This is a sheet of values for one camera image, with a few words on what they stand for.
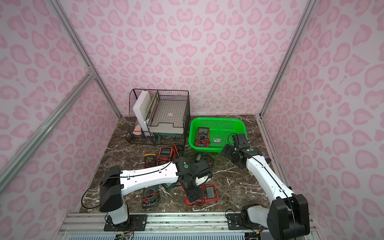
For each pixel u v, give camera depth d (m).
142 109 0.91
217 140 1.04
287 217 0.39
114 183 0.50
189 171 0.52
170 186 0.83
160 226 0.73
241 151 0.59
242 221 0.73
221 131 1.10
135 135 1.07
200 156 0.93
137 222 0.73
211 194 0.78
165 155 0.93
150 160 0.91
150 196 0.78
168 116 1.04
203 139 1.01
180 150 0.96
